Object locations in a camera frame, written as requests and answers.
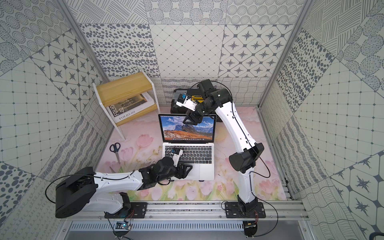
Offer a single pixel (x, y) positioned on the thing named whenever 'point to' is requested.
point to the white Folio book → (121, 110)
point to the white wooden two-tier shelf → (112, 92)
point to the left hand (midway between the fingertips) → (188, 161)
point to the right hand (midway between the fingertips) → (188, 118)
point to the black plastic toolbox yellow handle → (192, 93)
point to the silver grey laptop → (196, 142)
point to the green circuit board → (122, 225)
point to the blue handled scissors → (115, 148)
